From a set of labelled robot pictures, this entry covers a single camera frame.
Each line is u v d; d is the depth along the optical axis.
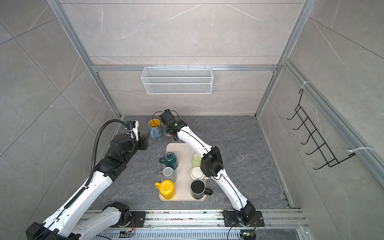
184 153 0.96
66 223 0.39
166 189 0.75
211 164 0.62
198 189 0.75
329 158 0.60
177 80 1.00
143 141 0.65
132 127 0.61
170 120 0.75
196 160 0.84
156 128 1.00
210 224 0.73
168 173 0.79
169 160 0.83
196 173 0.82
